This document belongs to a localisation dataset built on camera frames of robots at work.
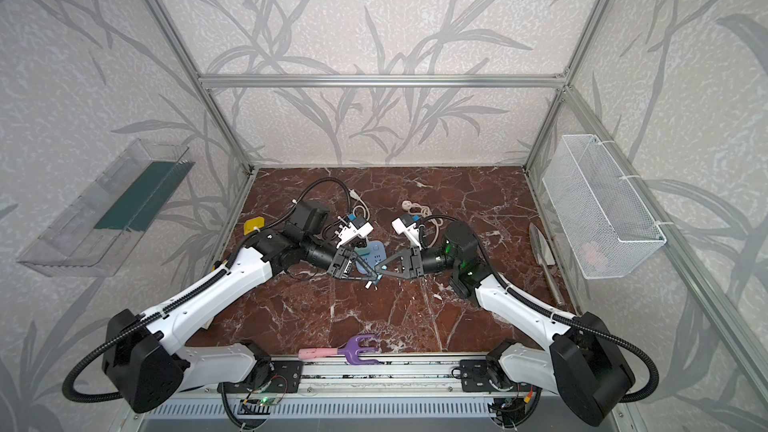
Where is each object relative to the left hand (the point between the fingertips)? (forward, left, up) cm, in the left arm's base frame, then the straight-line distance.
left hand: (372, 271), depth 64 cm
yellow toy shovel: (+28, +47, -27) cm, 60 cm away
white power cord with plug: (+42, +11, -27) cm, 51 cm away
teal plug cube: (+1, -3, +1) cm, 3 cm away
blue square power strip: (+16, +2, -25) cm, 30 cm away
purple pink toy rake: (-11, +7, -25) cm, 28 cm away
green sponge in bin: (+12, +51, +8) cm, 53 cm away
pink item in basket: (+8, -54, -6) cm, 55 cm away
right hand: (+1, -2, -1) cm, 3 cm away
